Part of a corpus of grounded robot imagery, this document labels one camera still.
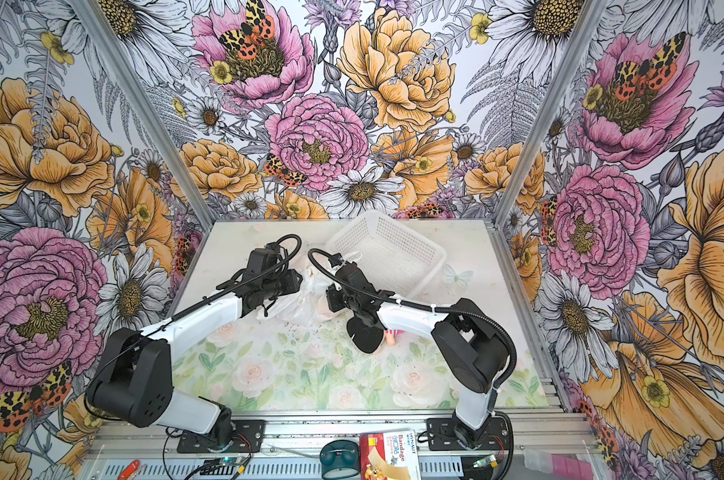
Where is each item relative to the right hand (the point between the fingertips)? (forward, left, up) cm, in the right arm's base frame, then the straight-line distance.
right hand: (331, 296), depth 89 cm
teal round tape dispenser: (-39, -4, -2) cm, 40 cm away
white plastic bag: (+1, +8, -5) cm, 9 cm away
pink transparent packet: (-41, -54, -9) cm, 68 cm away
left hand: (+3, +10, +1) cm, 11 cm away
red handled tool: (-39, +45, -9) cm, 60 cm away
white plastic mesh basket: (+21, -21, -10) cm, 31 cm away
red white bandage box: (-39, -15, -6) cm, 42 cm away
